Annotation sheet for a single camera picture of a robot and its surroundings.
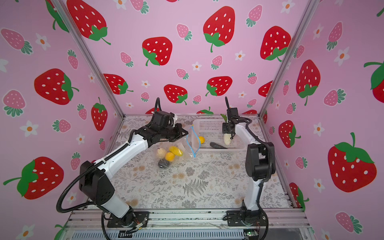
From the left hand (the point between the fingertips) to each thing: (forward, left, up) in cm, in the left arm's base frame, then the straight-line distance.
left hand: (190, 131), depth 79 cm
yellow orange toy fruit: (-5, +13, -19) cm, 24 cm away
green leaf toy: (+17, -21, -6) cm, 28 cm away
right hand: (+14, -24, -13) cm, 31 cm away
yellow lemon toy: (+12, -7, -23) cm, 27 cm away
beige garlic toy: (-2, +19, -18) cm, 26 cm away
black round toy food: (-10, +16, -18) cm, 26 cm away
